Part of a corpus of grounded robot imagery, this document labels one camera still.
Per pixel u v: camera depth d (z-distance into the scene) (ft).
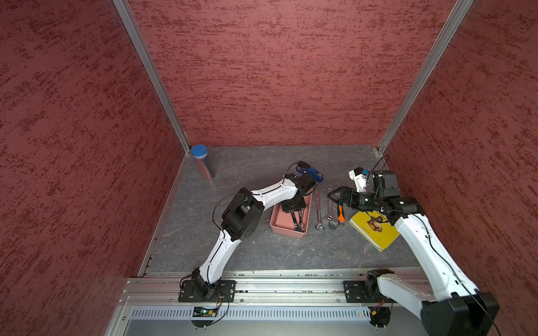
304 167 3.52
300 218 3.02
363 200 2.10
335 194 2.29
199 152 3.02
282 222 2.96
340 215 3.05
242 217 1.84
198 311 2.37
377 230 2.82
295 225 2.94
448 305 1.21
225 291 2.43
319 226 3.01
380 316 2.37
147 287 2.52
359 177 2.29
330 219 3.02
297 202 2.67
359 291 2.41
